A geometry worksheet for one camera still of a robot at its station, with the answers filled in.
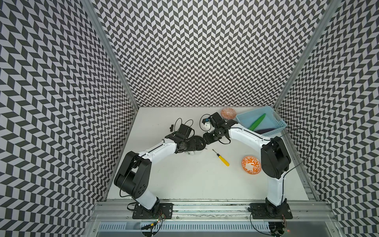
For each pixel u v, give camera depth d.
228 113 1.12
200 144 0.93
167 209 0.72
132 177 0.44
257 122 1.05
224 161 0.90
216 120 0.74
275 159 0.50
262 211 0.73
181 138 0.70
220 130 0.68
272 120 1.12
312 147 0.85
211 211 0.74
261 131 0.89
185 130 0.71
